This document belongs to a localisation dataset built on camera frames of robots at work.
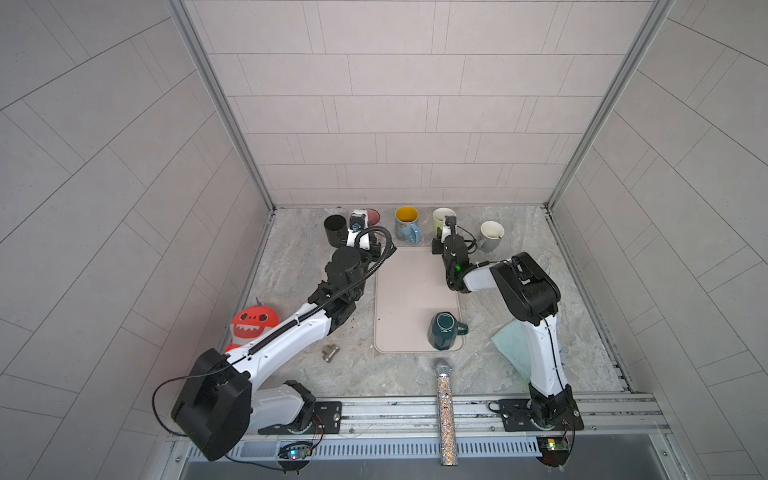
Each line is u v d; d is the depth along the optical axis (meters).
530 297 0.57
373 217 1.01
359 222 0.61
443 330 0.75
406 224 0.99
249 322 0.78
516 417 0.71
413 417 0.72
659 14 0.71
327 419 0.71
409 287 0.94
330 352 0.79
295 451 0.64
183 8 0.71
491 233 0.99
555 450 0.68
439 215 1.07
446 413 0.69
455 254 0.79
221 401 0.38
